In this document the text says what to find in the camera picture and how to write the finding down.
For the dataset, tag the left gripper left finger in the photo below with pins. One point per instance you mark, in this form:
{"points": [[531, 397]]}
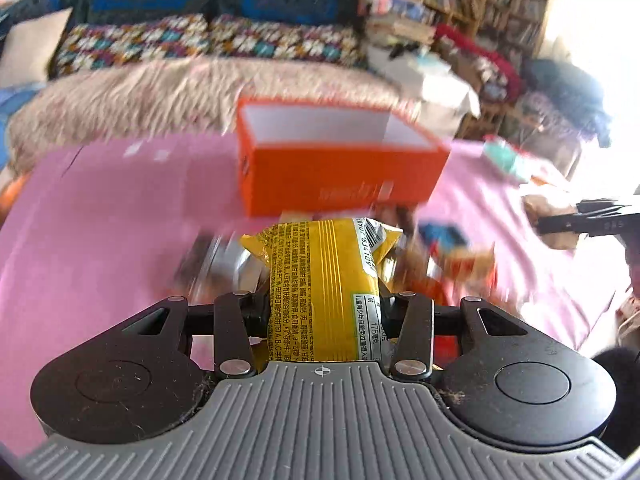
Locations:
{"points": [[240, 331]]}

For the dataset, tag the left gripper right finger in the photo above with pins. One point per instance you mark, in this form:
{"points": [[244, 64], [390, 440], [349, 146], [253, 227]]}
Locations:
{"points": [[408, 318]]}

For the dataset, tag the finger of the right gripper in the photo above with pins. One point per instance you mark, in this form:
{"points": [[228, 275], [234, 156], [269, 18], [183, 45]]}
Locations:
{"points": [[590, 224], [598, 205]]}

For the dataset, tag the yellow snack packet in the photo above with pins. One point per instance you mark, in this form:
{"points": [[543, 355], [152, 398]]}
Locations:
{"points": [[324, 296]]}

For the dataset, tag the blue snack packet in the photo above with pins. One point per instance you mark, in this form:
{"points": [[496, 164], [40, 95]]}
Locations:
{"points": [[445, 236]]}

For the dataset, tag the teal white tissue pack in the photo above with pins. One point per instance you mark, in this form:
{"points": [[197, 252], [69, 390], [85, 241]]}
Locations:
{"points": [[513, 165]]}

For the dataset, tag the pink bed sheet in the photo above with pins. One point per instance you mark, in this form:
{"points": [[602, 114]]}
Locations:
{"points": [[97, 234]]}

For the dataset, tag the orange cardboard box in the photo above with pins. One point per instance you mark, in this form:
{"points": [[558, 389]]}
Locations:
{"points": [[314, 157]]}

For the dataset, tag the wooden bookshelf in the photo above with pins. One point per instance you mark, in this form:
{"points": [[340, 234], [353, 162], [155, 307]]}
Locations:
{"points": [[514, 28]]}

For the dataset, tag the beige quilted blanket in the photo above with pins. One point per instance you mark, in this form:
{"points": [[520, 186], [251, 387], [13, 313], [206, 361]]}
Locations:
{"points": [[196, 95]]}

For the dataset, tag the floral crochet cushion cover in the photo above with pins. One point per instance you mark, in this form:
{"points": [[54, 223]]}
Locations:
{"points": [[93, 47]]}

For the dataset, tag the beige pillow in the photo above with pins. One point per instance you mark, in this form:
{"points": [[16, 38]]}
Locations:
{"points": [[29, 49]]}

